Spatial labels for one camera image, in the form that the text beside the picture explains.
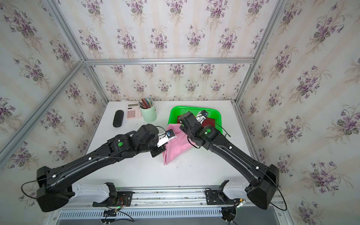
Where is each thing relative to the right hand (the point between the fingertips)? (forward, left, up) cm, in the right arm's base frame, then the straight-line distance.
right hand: (185, 124), depth 75 cm
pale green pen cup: (+21, +27, -19) cm, 39 cm away
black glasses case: (+20, +51, -21) cm, 59 cm away
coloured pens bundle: (+26, +29, -12) cm, 41 cm away
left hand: (-11, +8, -1) cm, 14 cm away
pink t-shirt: (-7, +5, -13) cm, 16 cm away
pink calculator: (+28, +42, -22) cm, 55 cm away
